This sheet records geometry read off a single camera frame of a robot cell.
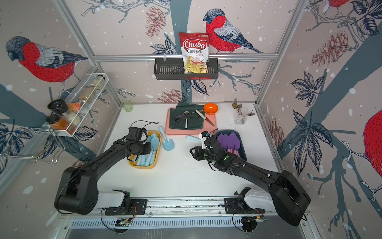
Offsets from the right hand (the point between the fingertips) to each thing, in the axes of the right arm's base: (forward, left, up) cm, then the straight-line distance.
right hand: (192, 149), depth 82 cm
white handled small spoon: (+38, +8, -11) cm, 40 cm away
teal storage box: (+2, -30, -6) cm, 30 cm away
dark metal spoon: (+31, +13, -11) cm, 35 cm away
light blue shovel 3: (+15, +2, -11) cm, 18 cm away
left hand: (+5, +26, -5) cm, 27 cm away
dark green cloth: (+41, +7, -11) cm, 43 cm away
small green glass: (+39, +54, -6) cm, 67 cm away
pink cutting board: (+26, -9, -12) cm, 30 cm away
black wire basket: (+46, +16, +23) cm, 54 cm away
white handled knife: (+33, -5, -10) cm, 35 cm away
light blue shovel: (-4, +26, -7) cm, 27 cm away
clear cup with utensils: (+29, -32, -6) cm, 44 cm away
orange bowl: (+39, -12, -7) cm, 42 cm away
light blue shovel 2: (+10, +17, -12) cm, 23 cm away
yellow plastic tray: (-11, +29, +8) cm, 32 cm away
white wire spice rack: (+10, +56, +25) cm, 62 cm away
